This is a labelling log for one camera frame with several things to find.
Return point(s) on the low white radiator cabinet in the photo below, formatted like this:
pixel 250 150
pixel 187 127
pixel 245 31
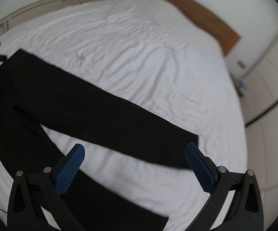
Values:
pixel 34 10

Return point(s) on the white louvred wardrobe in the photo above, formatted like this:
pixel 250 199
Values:
pixel 260 112

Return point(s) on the white bed duvet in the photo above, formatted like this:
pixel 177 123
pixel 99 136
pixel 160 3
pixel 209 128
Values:
pixel 147 52

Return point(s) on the beige wall switch right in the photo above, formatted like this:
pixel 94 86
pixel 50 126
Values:
pixel 241 64

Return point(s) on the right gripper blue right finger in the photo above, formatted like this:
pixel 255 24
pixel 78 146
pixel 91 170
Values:
pixel 203 168

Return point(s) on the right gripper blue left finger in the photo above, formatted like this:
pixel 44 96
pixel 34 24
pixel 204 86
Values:
pixel 67 168

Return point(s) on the black pants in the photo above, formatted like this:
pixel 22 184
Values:
pixel 35 95

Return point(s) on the wooden headboard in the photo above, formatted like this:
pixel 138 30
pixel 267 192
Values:
pixel 209 22

